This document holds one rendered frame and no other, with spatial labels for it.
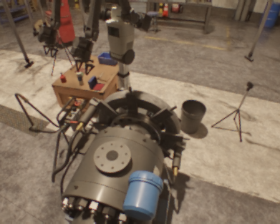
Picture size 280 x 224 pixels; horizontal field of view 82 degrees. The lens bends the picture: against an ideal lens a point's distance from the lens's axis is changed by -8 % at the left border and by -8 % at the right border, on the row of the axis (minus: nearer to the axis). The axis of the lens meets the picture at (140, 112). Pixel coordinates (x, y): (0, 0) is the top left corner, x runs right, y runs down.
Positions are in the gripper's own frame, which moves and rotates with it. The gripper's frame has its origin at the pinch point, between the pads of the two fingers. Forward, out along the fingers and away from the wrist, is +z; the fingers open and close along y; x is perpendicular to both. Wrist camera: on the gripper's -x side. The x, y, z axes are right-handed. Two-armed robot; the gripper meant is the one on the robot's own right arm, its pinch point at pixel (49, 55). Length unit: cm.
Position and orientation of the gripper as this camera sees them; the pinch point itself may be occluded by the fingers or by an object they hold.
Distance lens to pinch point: 158.3
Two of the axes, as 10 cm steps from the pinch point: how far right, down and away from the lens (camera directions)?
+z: -3.2, 9.0, 3.0
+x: 5.5, -0.8, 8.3
